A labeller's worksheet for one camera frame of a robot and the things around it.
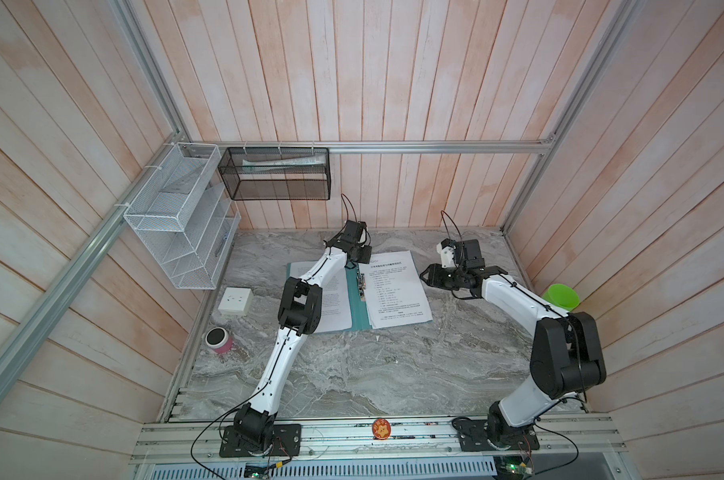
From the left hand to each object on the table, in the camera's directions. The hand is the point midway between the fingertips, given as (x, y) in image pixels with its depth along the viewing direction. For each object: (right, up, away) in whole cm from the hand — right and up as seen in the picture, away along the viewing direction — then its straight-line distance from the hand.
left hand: (366, 256), depth 111 cm
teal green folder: (-3, -20, -16) cm, 25 cm away
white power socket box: (-43, -15, -16) cm, 48 cm away
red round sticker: (+3, -45, -36) cm, 58 cm away
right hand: (+18, -6, -19) cm, 27 cm away
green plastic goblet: (+55, -11, -28) cm, 63 cm away
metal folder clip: (-2, -9, -7) cm, 12 cm away
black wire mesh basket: (-32, +29, -7) cm, 44 cm away
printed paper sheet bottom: (+9, -12, -9) cm, 18 cm away
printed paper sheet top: (-11, -19, -15) cm, 27 cm away
